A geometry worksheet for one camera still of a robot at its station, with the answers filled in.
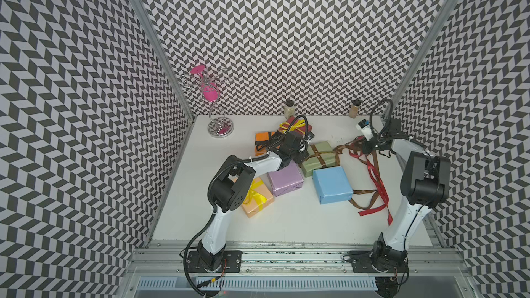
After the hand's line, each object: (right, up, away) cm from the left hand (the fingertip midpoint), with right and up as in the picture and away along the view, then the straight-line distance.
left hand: (300, 146), depth 98 cm
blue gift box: (+13, -16, -10) cm, 23 cm away
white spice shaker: (-4, +20, +14) cm, 25 cm away
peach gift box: (-21, -23, -19) cm, 36 cm away
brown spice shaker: (+32, +21, +17) cm, 42 cm away
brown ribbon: (+17, -2, -2) cm, 17 cm away
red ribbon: (+29, -3, +5) cm, 29 cm away
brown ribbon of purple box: (+33, -19, -9) cm, 39 cm away
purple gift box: (-7, -13, -12) cm, 19 cm away
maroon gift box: (+2, +9, +6) cm, 11 cm away
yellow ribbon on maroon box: (-7, +10, +9) cm, 15 cm away
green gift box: (+10, -4, -3) cm, 11 cm away
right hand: (+28, +1, +1) cm, 28 cm away
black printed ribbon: (-13, +3, +1) cm, 14 cm away
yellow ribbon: (-21, -19, -15) cm, 32 cm away
